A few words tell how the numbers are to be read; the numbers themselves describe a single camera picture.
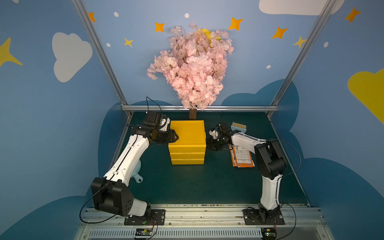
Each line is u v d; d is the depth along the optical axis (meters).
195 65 0.56
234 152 0.98
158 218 0.75
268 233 0.73
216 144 0.88
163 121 0.72
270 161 0.54
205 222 0.73
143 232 0.72
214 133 0.95
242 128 1.13
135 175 0.88
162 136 0.68
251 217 0.74
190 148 0.78
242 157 0.95
